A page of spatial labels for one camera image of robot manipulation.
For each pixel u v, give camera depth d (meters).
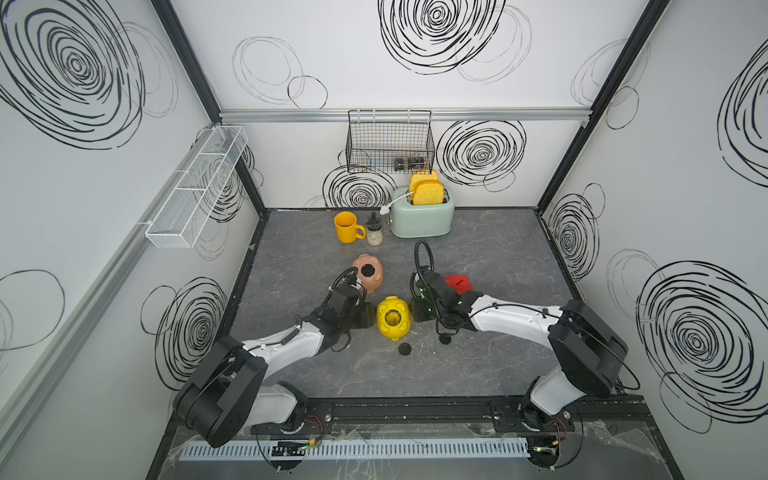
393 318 0.82
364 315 0.78
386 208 1.03
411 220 1.05
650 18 0.72
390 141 1.24
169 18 0.71
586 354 0.44
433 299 0.68
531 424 0.66
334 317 0.68
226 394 0.42
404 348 0.85
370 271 0.91
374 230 1.02
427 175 0.89
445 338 0.87
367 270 0.91
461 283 0.87
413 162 0.89
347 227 1.05
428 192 0.99
